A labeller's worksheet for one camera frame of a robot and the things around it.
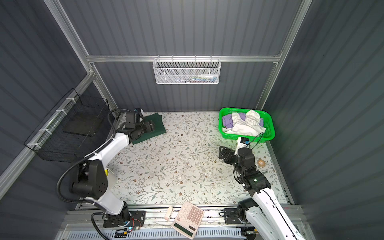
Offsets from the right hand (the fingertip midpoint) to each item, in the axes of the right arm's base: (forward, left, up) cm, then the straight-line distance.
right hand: (228, 150), depth 77 cm
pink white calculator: (-29, +21, -17) cm, 39 cm away
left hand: (+20, +47, -1) cm, 51 cm away
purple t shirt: (+33, -6, -12) cm, 36 cm away
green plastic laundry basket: (+21, -32, -14) cm, 41 cm away
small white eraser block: (-26, +31, -17) cm, 44 cm away
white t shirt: (+26, -20, -12) cm, 35 cm away
